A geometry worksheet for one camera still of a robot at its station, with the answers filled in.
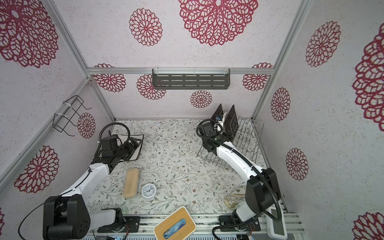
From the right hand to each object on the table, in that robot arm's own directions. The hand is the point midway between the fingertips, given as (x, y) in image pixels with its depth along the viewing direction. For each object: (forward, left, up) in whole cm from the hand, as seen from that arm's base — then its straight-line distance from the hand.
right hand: (224, 130), depth 82 cm
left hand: (-7, +48, -8) cm, 49 cm away
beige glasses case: (-27, +51, -19) cm, 60 cm away
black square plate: (+21, 0, -5) cm, 21 cm away
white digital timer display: (-43, -22, -20) cm, 53 cm away
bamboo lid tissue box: (-43, +23, -20) cm, 53 cm away
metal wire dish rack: (+11, -21, -23) cm, 33 cm away
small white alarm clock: (-28, +40, -20) cm, 53 cm away
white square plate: (-11, +50, +6) cm, 52 cm away
